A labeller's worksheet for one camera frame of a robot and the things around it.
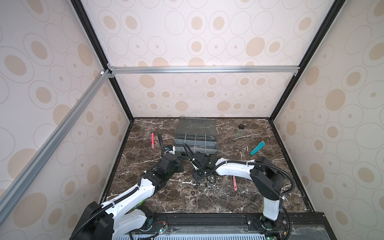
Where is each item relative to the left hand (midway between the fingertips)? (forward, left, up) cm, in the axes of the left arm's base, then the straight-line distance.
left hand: (185, 158), depth 83 cm
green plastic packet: (-20, +24, -12) cm, 33 cm away
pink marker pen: (+22, +26, -15) cm, 37 cm away
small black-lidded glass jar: (+25, -37, -9) cm, 45 cm away
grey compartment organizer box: (+29, -8, -15) cm, 33 cm away
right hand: (-4, -5, -12) cm, 14 cm away
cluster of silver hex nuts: (-10, -14, -12) cm, 21 cm away
